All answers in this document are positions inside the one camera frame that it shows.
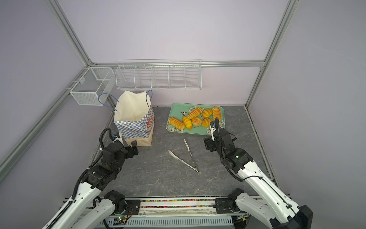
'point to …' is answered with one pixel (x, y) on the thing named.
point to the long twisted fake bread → (178, 123)
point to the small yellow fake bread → (206, 122)
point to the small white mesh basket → (95, 86)
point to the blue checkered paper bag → (134, 118)
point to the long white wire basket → (158, 74)
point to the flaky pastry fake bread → (196, 121)
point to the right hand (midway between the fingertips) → (215, 136)
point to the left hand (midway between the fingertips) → (128, 144)
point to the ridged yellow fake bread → (216, 113)
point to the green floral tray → (180, 110)
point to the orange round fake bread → (207, 112)
